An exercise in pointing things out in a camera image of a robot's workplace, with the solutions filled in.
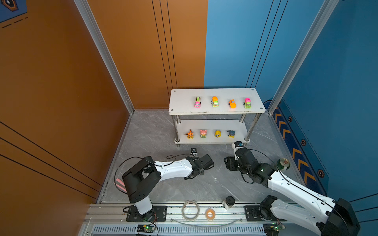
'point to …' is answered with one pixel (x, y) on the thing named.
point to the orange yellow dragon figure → (190, 135)
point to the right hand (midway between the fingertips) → (225, 160)
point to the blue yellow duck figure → (231, 133)
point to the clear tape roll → (188, 201)
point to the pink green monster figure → (203, 133)
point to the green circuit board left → (145, 228)
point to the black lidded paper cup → (229, 202)
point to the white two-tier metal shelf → (216, 115)
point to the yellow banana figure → (217, 133)
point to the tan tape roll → (210, 210)
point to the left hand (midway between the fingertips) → (197, 168)
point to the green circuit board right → (272, 229)
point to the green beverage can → (283, 163)
